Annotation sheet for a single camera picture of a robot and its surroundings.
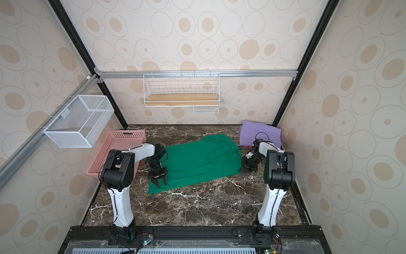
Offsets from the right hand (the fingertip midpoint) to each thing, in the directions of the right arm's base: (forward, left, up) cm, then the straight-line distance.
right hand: (240, 171), depth 96 cm
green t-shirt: (+10, +17, +1) cm, 19 cm away
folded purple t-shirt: (+29, -8, +4) cm, 31 cm away
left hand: (-10, +43, +2) cm, 44 cm away
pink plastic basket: (+19, +81, +4) cm, 83 cm away
